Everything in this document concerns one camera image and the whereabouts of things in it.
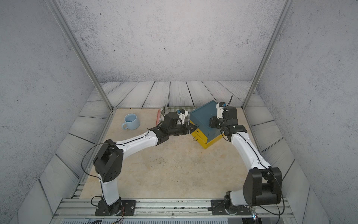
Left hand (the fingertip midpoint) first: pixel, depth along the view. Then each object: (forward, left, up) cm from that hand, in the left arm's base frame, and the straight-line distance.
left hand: (199, 128), depth 80 cm
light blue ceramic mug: (+24, +49, -20) cm, 58 cm away
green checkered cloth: (+37, +15, -20) cm, 45 cm away
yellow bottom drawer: (+4, 0, -17) cm, 18 cm away
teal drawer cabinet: (+10, -2, 0) cm, 11 cm away
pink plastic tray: (+28, +29, -21) cm, 46 cm away
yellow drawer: (+1, -2, -7) cm, 8 cm away
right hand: (+7, -8, +1) cm, 10 cm away
